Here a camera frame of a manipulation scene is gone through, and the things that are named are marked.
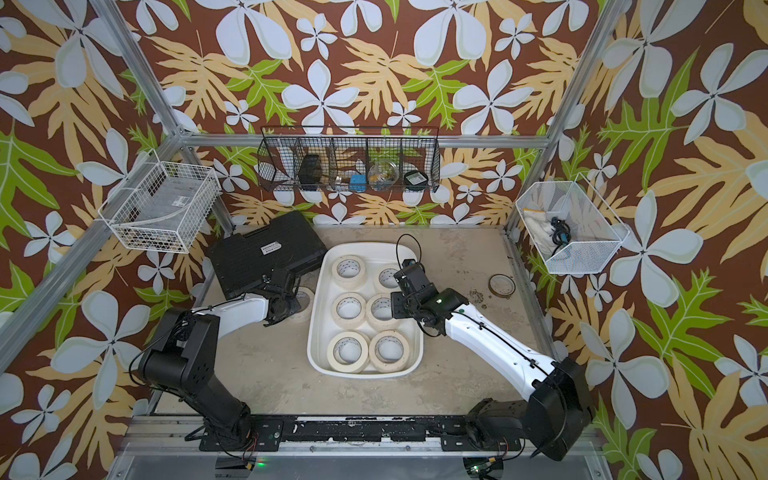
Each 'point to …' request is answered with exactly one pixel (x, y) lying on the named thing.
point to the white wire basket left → (161, 206)
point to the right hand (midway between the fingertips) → (397, 300)
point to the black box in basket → (310, 172)
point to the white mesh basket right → (570, 226)
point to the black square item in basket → (415, 180)
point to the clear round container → (383, 175)
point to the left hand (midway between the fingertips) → (292, 303)
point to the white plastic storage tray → (320, 326)
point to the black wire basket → (350, 158)
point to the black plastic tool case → (241, 261)
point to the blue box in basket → (358, 183)
